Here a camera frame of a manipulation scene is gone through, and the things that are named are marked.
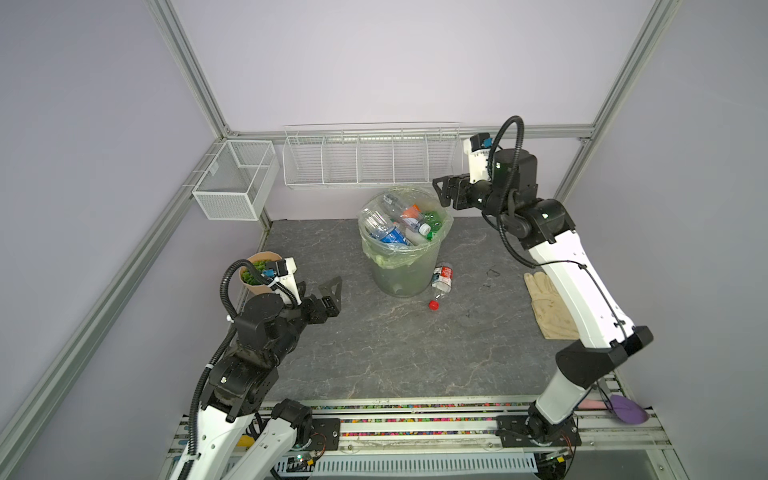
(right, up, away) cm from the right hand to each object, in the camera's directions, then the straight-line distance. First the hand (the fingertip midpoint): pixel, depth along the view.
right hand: (448, 180), depth 68 cm
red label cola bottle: (+3, -27, +31) cm, 42 cm away
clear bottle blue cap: (-12, -4, +19) cm, 23 cm away
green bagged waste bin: (-10, -22, +19) cm, 31 cm away
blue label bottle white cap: (-16, -10, +10) cm, 21 cm away
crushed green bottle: (-1, -7, +20) cm, 21 cm away
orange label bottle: (-7, -4, +24) cm, 25 cm away
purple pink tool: (+49, -58, +9) cm, 76 cm away
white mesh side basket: (-66, +6, +31) cm, 74 cm away
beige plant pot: (-55, -18, +29) cm, 65 cm away
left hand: (-28, -24, -3) cm, 37 cm away
